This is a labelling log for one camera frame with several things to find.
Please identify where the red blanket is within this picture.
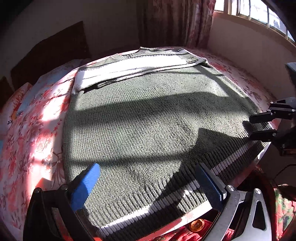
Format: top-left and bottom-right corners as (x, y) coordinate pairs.
(147, 166), (296, 241)

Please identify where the smaller dark wooden headboard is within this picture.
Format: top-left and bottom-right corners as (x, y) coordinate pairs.
(0, 76), (14, 109)

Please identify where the floral pink bed sheet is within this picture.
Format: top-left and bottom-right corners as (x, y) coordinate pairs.
(0, 47), (282, 241)

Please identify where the green knitted sweater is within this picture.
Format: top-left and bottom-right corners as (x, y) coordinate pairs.
(62, 48), (264, 240)

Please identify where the blue floral pillow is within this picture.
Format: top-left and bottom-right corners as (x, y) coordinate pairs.
(16, 59), (87, 116)

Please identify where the floral pink curtain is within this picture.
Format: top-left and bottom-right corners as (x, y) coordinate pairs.
(137, 0), (216, 48)

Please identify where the pink cartoon pillow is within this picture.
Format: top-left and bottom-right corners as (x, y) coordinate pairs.
(1, 82), (32, 137)

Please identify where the window with wooden frame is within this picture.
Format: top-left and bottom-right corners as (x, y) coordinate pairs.
(214, 0), (295, 44)

